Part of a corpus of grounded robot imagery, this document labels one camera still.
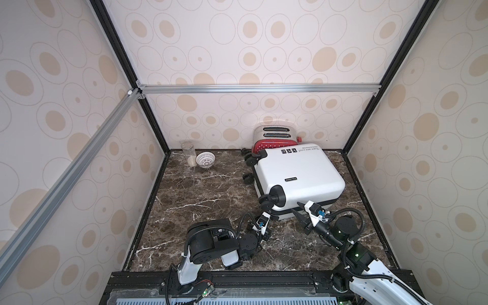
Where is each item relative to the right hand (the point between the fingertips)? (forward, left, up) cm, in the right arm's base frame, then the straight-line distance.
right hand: (303, 204), depth 73 cm
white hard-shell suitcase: (+17, 0, -1) cm, 17 cm away
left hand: (0, +11, -10) cm, 15 cm away
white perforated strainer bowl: (+38, +50, -16) cm, 65 cm away
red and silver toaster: (+45, +11, -4) cm, 47 cm away
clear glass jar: (+34, +56, -5) cm, 66 cm away
